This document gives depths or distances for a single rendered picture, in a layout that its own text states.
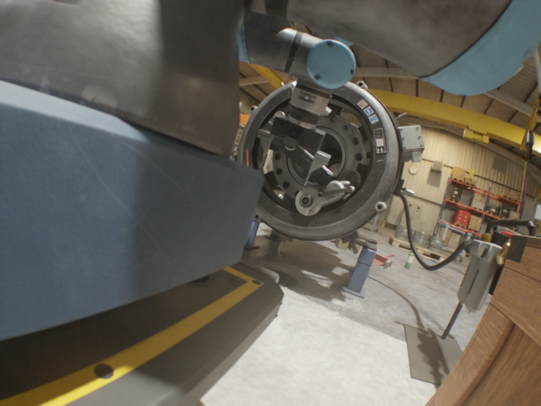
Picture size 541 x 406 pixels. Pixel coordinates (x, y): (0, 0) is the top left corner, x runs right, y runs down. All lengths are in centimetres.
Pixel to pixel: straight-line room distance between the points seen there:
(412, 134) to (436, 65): 86
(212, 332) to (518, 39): 26
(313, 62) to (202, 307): 40
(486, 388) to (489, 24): 45
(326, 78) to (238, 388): 62
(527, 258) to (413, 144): 70
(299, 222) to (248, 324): 84
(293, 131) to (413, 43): 45
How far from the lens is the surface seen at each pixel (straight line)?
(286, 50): 45
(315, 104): 58
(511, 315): 45
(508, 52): 19
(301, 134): 60
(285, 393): 59
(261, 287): 23
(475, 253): 99
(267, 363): 64
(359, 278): 132
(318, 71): 44
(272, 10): 18
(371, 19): 16
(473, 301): 92
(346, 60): 46
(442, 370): 97
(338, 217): 95
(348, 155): 110
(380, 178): 95
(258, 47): 46
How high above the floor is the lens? 42
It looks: 4 degrees down
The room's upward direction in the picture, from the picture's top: 17 degrees clockwise
